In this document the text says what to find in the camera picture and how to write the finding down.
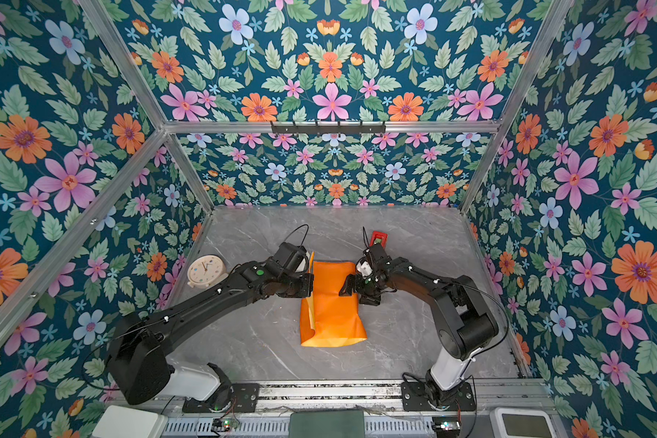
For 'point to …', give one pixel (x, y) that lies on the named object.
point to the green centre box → (327, 423)
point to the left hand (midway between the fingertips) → (318, 287)
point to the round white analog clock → (206, 271)
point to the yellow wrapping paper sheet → (327, 318)
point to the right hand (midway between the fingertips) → (355, 293)
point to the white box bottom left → (116, 422)
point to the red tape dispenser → (380, 236)
